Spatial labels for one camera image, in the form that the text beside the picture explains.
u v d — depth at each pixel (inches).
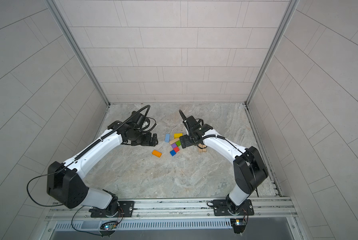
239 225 26.8
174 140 37.1
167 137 37.9
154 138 28.5
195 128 25.7
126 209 27.9
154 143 28.0
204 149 35.9
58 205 17.6
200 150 35.8
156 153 35.2
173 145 36.8
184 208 28.4
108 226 25.3
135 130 24.0
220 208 28.0
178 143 37.0
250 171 17.2
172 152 35.9
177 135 38.1
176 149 36.0
